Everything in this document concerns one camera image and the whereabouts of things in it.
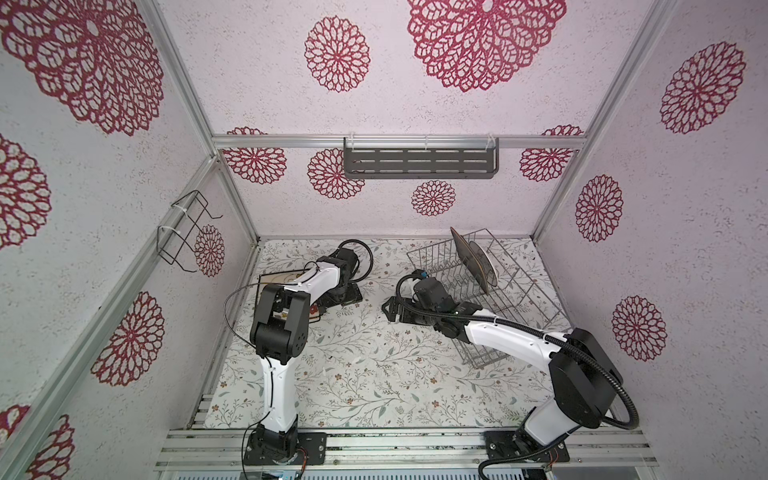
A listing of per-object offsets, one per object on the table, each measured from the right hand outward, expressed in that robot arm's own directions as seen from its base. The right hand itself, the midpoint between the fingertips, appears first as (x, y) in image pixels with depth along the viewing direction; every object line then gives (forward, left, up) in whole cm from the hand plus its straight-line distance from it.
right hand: (392, 304), depth 85 cm
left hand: (+6, +18, -13) cm, 23 cm away
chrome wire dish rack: (+14, -43, -14) cm, 48 cm away
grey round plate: (+15, -30, -2) cm, 34 cm away
